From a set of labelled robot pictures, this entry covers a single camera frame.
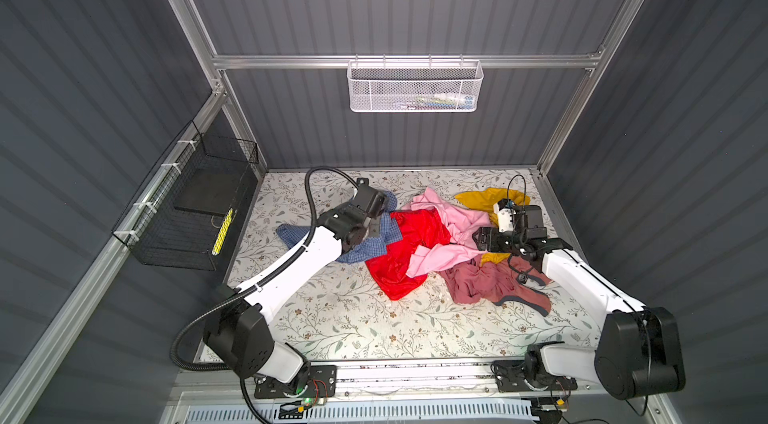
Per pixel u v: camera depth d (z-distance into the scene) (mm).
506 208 786
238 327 402
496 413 701
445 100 917
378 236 812
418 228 966
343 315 846
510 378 736
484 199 1114
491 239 781
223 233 693
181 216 712
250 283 433
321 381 724
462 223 987
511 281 847
